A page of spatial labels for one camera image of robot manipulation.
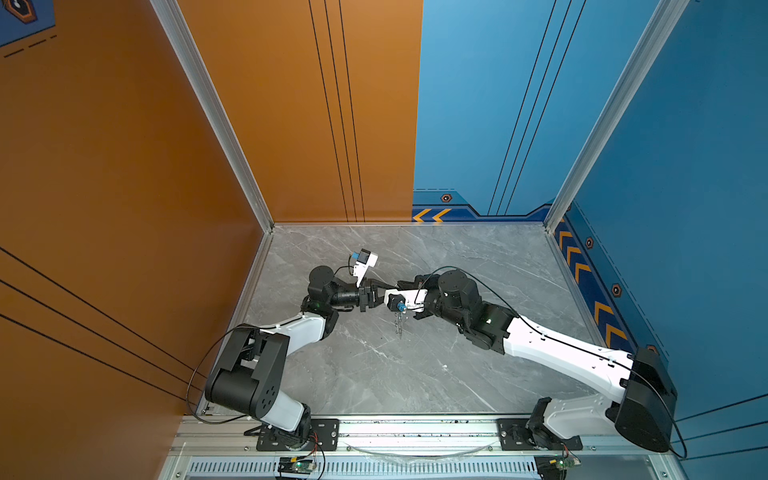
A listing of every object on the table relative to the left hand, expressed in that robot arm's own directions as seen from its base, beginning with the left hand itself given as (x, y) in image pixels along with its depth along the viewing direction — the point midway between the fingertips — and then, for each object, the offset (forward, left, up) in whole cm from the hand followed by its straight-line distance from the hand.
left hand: (399, 295), depth 75 cm
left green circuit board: (-33, +24, -23) cm, 47 cm away
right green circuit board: (-33, -37, -23) cm, 55 cm away
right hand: (+3, 0, +4) cm, 5 cm away
